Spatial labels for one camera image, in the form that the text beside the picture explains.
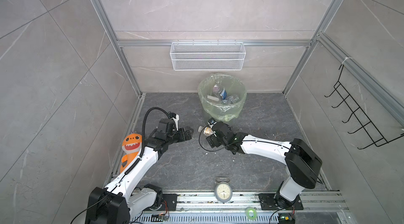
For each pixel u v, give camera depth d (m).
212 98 0.95
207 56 1.01
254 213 0.71
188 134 0.73
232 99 0.91
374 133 0.61
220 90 0.88
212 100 0.99
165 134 0.62
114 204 0.38
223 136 0.65
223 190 0.74
